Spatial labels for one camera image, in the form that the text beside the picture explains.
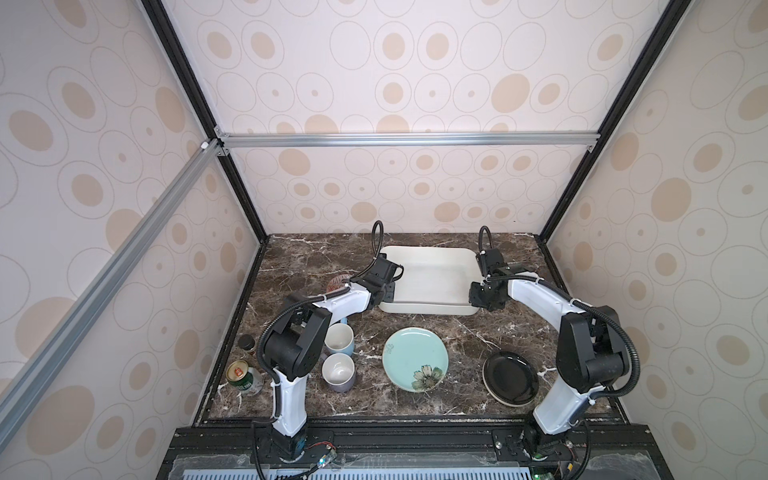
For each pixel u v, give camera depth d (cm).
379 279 76
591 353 48
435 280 107
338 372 85
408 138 91
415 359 88
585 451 71
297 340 50
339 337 87
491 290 71
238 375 75
